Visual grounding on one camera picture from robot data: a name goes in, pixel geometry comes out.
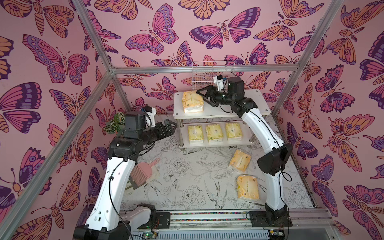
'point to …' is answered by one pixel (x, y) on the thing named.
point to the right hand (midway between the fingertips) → (194, 95)
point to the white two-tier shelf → (199, 124)
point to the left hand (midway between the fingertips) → (172, 126)
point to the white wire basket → (199, 80)
